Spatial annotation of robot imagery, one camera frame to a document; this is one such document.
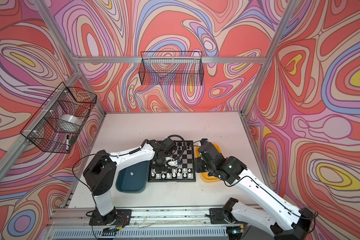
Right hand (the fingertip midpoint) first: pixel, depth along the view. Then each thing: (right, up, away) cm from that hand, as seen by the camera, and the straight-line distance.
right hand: (199, 166), depth 73 cm
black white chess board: (-7, -7, +13) cm, 16 cm away
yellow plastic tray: (+4, -8, +7) cm, 12 cm away
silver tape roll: (-64, +24, 0) cm, 68 cm away
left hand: (-18, -4, +15) cm, 23 cm away
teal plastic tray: (-37, -11, +13) cm, 41 cm away
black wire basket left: (-73, +18, +3) cm, 75 cm away
